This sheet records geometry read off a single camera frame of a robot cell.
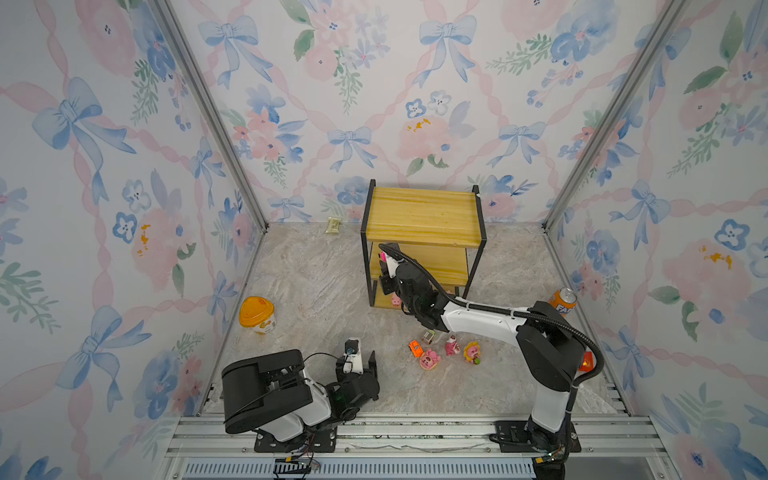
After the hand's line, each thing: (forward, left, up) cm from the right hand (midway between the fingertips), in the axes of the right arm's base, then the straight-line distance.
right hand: (386, 258), depth 86 cm
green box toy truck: (-17, -13, -16) cm, 27 cm away
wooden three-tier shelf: (-2, -15, +14) cm, 21 cm away
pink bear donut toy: (-24, -12, -16) cm, 31 cm away
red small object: (-23, -57, -17) cm, 64 cm away
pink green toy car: (-12, 0, +16) cm, 20 cm away
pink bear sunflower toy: (-22, -24, -15) cm, 36 cm away
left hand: (-21, +5, -18) cm, 28 cm away
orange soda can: (-8, -52, -9) cm, 53 cm away
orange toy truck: (-20, -9, -17) cm, 28 cm away
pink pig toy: (-15, -3, +1) cm, 15 cm away
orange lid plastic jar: (-14, +36, -8) cm, 39 cm away
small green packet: (+31, +22, -17) cm, 42 cm away
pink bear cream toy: (-20, -19, -16) cm, 32 cm away
